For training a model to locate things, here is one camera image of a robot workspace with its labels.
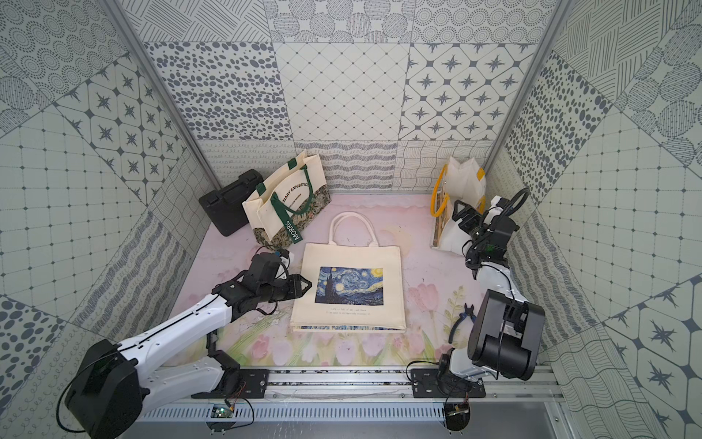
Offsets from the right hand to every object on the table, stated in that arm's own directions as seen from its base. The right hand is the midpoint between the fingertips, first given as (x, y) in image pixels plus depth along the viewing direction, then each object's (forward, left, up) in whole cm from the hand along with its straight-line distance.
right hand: (462, 209), depth 86 cm
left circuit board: (-52, +70, -23) cm, 90 cm away
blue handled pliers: (-25, -2, -22) cm, 33 cm away
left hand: (-23, +47, -10) cm, 53 cm away
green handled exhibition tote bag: (+3, +61, -5) cm, 61 cm away
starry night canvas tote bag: (-16, +36, -21) cm, 45 cm away
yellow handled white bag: (+25, -9, -11) cm, 28 cm away
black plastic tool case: (+5, +81, -5) cm, 82 cm away
